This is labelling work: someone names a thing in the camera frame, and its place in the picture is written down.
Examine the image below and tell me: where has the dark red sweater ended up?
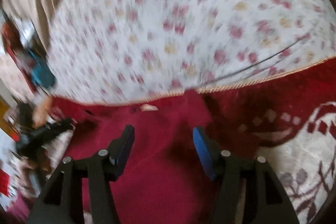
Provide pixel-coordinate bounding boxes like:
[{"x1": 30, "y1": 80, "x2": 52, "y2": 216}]
[{"x1": 51, "y1": 90, "x2": 259, "y2": 224}]

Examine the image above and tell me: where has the floral white duvet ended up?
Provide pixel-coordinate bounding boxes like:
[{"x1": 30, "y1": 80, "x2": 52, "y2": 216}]
[{"x1": 47, "y1": 0, "x2": 336, "y2": 105}]

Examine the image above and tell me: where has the blue plastic bag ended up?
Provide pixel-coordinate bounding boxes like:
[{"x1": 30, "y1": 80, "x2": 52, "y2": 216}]
[{"x1": 28, "y1": 49, "x2": 57, "y2": 90}]

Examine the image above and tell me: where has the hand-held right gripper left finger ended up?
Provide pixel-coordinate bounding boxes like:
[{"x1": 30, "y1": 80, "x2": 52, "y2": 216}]
[{"x1": 26, "y1": 124, "x2": 135, "y2": 224}]

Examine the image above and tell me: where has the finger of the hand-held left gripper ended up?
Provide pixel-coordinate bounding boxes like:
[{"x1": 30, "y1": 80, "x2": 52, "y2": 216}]
[{"x1": 39, "y1": 118, "x2": 78, "y2": 141}]

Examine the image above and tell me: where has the red and white patterned blanket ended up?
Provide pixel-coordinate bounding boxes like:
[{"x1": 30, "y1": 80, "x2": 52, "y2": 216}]
[{"x1": 0, "y1": 55, "x2": 336, "y2": 224}]

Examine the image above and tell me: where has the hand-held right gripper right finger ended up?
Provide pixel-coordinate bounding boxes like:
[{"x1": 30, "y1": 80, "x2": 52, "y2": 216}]
[{"x1": 192, "y1": 126, "x2": 300, "y2": 224}]

